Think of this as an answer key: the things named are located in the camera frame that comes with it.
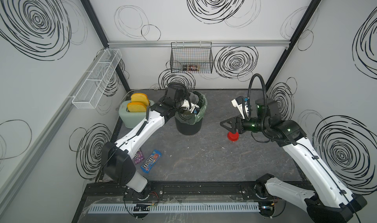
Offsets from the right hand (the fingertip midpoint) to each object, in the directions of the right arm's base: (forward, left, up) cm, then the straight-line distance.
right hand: (225, 123), depth 64 cm
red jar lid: (+9, -11, -31) cm, 35 cm away
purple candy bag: (-6, +46, -29) cm, 55 cm away
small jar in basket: (+39, +15, +1) cm, 42 cm away
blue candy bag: (-8, +38, -29) cm, 49 cm away
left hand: (+22, +21, -2) cm, 30 cm away
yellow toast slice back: (+22, +47, -9) cm, 53 cm away
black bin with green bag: (+6, +15, -13) cm, 20 cm away
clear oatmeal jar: (+19, +14, -5) cm, 25 cm away
